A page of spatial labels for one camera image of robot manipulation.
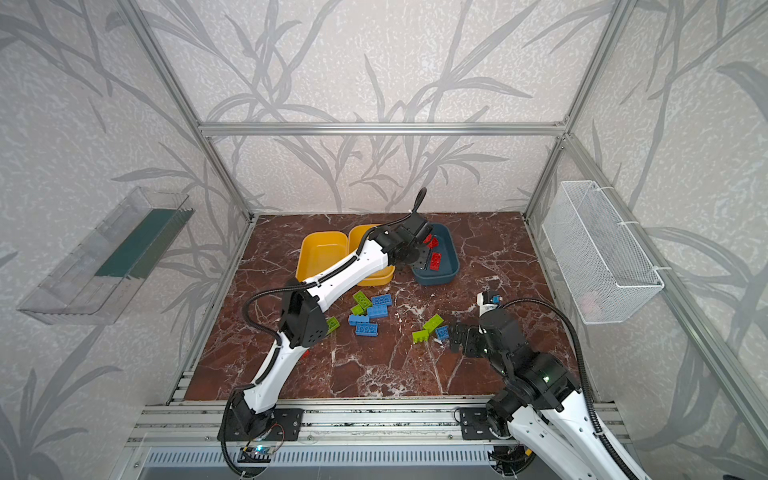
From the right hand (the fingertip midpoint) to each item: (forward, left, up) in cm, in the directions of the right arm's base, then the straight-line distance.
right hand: (463, 318), depth 74 cm
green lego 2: (+6, +6, -16) cm, 18 cm away
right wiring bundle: (-28, -11, -21) cm, 36 cm away
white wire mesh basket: (+5, -28, +17) cm, 33 cm away
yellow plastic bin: (+35, +47, -18) cm, 61 cm away
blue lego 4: (+3, +4, -15) cm, 16 cm away
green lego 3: (+1, +10, -15) cm, 18 cm away
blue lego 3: (+4, +26, -16) cm, 31 cm away
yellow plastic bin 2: (+39, +33, -13) cm, 52 cm away
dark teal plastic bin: (+29, +1, -18) cm, 34 cm away
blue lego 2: (+7, +30, -16) cm, 35 cm away
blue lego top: (+14, +22, -16) cm, 31 cm away
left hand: (+24, +9, -2) cm, 25 cm away
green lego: (+12, +28, -16) cm, 34 cm away
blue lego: (+10, +23, -17) cm, 30 cm away
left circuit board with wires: (-26, +49, -16) cm, 58 cm away
